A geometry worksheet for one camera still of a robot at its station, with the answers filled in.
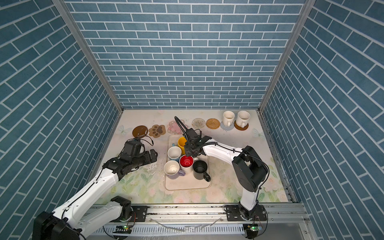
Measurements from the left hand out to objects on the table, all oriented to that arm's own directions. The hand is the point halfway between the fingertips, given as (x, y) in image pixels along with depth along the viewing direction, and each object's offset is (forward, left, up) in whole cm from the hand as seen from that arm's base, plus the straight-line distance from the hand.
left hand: (152, 155), depth 83 cm
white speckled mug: (+28, -57, 0) cm, 64 cm away
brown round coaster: (+24, -56, -7) cm, 62 cm away
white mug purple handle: (-5, -10, -10) cm, 15 cm away
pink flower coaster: (+27, -9, -10) cm, 30 cm away
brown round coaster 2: (+24, +15, -10) cm, 30 cm away
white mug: (+29, -48, -1) cm, 56 cm away
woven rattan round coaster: (+31, -38, -10) cm, 50 cm away
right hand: (+6, -19, -4) cm, 21 cm away
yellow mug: (+9, -16, -2) cm, 18 cm away
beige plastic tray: (+17, -7, -10) cm, 21 cm away
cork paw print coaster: (+26, +4, -12) cm, 29 cm away
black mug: (-5, -27, -6) cm, 28 cm away
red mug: (-1, -19, -9) cm, 21 cm away
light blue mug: (+5, -11, -5) cm, 13 cm away
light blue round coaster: (+26, -47, -9) cm, 55 cm away
